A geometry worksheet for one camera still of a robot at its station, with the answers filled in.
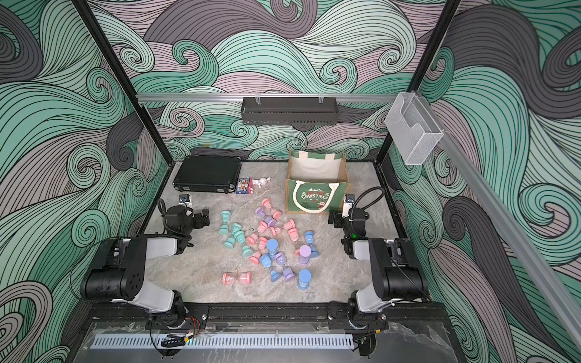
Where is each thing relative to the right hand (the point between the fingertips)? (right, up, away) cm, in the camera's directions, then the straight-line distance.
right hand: (341, 207), depth 94 cm
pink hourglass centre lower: (-35, -17, -9) cm, 40 cm away
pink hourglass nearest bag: (-28, -3, +2) cm, 29 cm away
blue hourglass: (-29, -12, -12) cm, 33 cm away
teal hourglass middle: (-43, -11, -4) cm, 44 cm away
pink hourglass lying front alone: (-39, -23, -15) cm, 47 cm away
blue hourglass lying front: (-28, -23, -14) cm, 39 cm away
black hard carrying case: (-63, +15, +17) cm, 67 cm away
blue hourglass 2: (-31, -19, -10) cm, 38 cm away
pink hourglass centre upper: (-33, -8, -1) cm, 34 cm away
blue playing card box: (-45, +9, +14) cm, 48 cm away
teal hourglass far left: (-50, -9, -1) cm, 51 cm away
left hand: (-62, -1, +1) cm, 62 cm away
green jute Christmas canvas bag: (-12, +11, -12) cm, 20 cm away
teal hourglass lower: (-39, -16, -9) cm, 43 cm away
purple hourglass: (-35, -3, +4) cm, 35 cm away
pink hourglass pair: (-21, -9, -3) cm, 23 cm away
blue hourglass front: (-17, -21, -20) cm, 34 cm away
